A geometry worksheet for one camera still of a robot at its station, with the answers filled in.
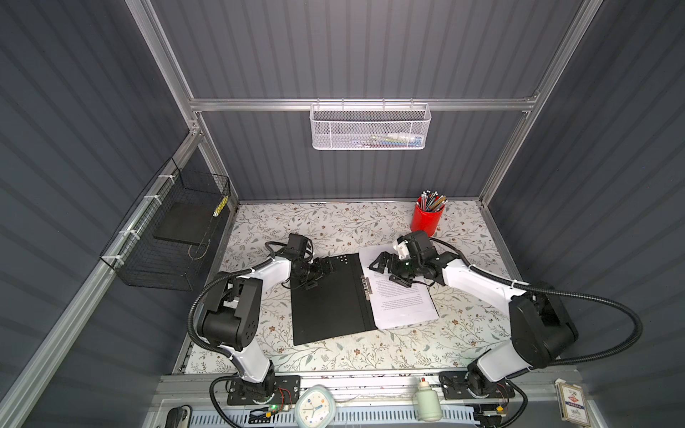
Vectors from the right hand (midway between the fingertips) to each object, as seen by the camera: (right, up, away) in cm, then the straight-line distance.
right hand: (381, 273), depth 86 cm
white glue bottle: (+9, -29, -21) cm, 36 cm away
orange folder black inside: (-14, -12, +4) cm, 19 cm away
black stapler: (-54, -33, -19) cm, 66 cm away
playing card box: (+49, -31, -17) cm, 60 cm away
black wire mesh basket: (-61, +13, -14) cm, 64 cm away
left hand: (-18, -2, +7) cm, 19 cm away
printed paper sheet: (+5, -11, +3) cm, 13 cm away
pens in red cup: (+21, +25, +16) cm, 36 cm away
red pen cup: (+20, +17, +18) cm, 32 cm away
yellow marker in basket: (-51, +21, -6) cm, 55 cm away
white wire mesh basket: (0, +63, +38) cm, 73 cm away
